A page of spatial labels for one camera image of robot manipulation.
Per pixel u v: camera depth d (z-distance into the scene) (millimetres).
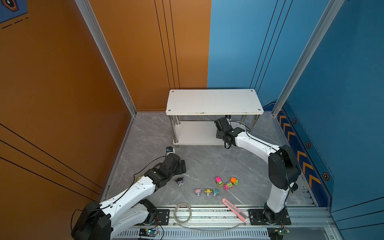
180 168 752
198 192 781
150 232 707
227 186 808
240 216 738
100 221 400
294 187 738
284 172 504
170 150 744
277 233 705
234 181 827
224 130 709
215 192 780
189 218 725
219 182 827
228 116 809
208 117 1174
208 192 787
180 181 809
